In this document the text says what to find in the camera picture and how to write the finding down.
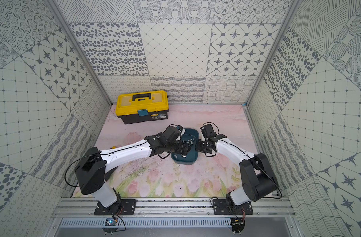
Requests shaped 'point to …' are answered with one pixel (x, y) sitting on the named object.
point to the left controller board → (110, 221)
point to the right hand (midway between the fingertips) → (197, 150)
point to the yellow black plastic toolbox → (142, 106)
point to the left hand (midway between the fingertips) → (187, 144)
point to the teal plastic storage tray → (192, 157)
